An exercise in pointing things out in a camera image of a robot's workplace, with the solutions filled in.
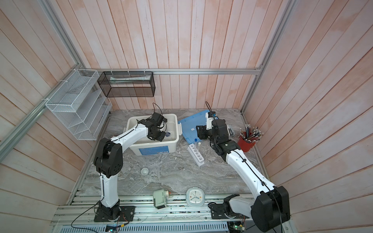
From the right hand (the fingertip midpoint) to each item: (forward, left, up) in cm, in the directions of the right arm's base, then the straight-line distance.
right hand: (200, 126), depth 80 cm
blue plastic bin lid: (+15, +6, -24) cm, 30 cm away
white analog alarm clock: (-32, +2, -21) cm, 39 cm away
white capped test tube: (-6, 0, -9) cm, 11 cm away
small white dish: (-19, +33, -21) cm, 44 cm away
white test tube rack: (-10, 0, -20) cm, 22 cm away
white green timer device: (-33, +21, -19) cm, 44 cm away
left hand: (+2, +25, -17) cm, 30 cm away
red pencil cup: (-3, -28, -9) cm, 30 cm away
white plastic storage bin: (-8, +29, -10) cm, 32 cm away
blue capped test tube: (-5, +2, -9) cm, 10 cm away
